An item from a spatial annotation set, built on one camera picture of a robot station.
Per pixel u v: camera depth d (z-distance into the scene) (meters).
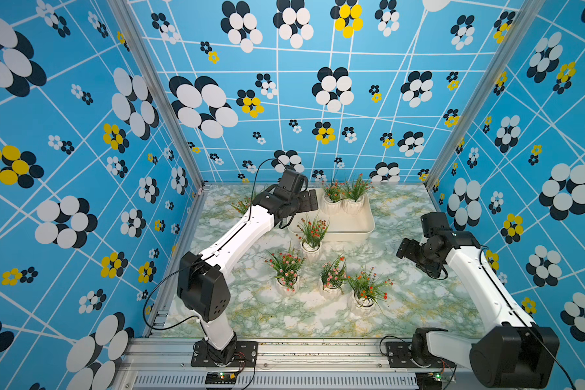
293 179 0.61
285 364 0.73
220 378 0.72
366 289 0.74
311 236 0.86
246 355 0.73
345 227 1.08
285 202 0.59
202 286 0.44
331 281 0.76
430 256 0.66
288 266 0.78
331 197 1.01
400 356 0.72
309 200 0.75
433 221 0.63
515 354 0.38
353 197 1.04
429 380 0.70
